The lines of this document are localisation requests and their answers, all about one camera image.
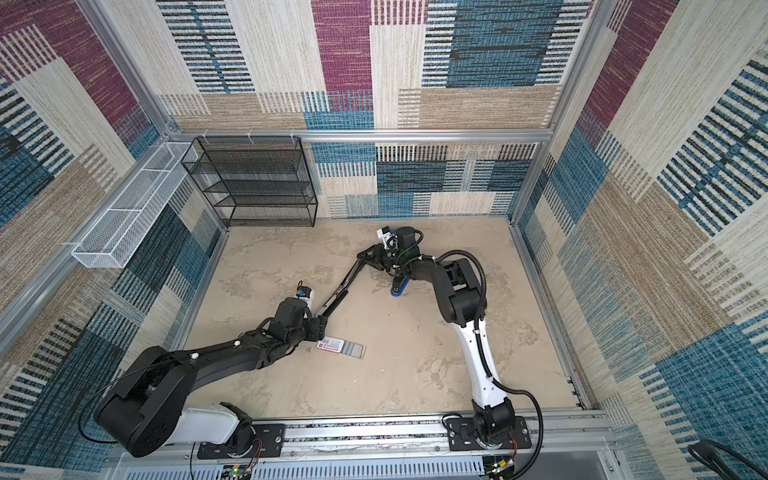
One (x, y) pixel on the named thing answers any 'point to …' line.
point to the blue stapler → (399, 283)
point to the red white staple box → (330, 344)
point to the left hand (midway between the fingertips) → (318, 314)
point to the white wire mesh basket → (114, 237)
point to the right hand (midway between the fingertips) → (359, 258)
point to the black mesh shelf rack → (254, 181)
